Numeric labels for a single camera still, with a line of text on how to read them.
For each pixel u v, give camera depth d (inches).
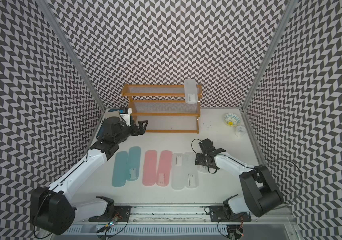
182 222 28.4
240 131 39.1
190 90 35.7
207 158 25.5
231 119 42.7
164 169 34.4
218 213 28.6
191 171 35.0
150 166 35.2
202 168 34.2
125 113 26.4
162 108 48.7
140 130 28.2
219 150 25.8
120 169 33.5
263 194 16.6
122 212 28.8
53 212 15.3
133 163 35.4
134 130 27.6
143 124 28.6
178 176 33.8
